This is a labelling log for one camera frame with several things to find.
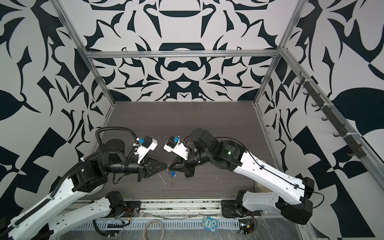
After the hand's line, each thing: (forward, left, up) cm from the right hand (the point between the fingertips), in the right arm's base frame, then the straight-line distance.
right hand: (171, 167), depth 57 cm
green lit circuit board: (-16, -32, -32) cm, 48 cm away
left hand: (+1, +1, +2) cm, 2 cm away
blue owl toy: (-16, -15, -29) cm, 36 cm away
